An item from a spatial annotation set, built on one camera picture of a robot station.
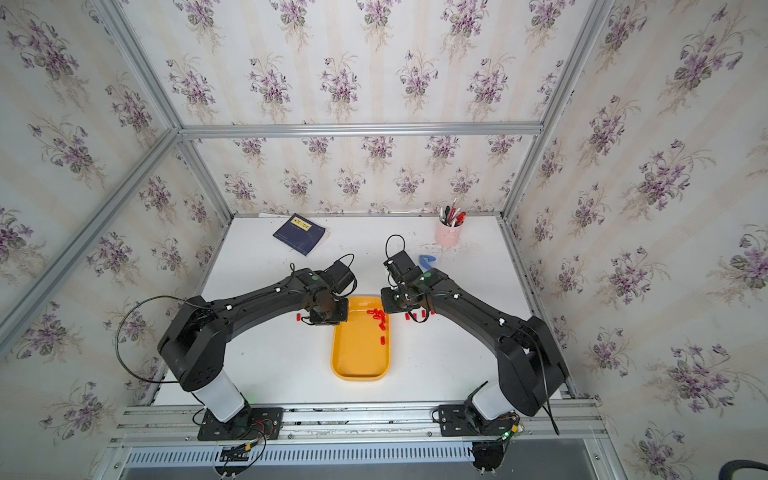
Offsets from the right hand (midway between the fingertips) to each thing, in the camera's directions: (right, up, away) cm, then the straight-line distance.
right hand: (390, 303), depth 84 cm
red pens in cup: (+23, +27, +23) cm, 42 cm away
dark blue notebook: (-34, +21, +29) cm, 49 cm away
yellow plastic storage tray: (-8, -14, +1) cm, 16 cm away
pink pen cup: (+22, +19, +23) cm, 37 cm away
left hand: (-13, -6, +2) cm, 14 cm away
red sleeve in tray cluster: (-3, -5, +8) cm, 11 cm away
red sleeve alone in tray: (-2, -12, +4) cm, 13 cm away
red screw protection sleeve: (+5, -6, +8) cm, 11 cm away
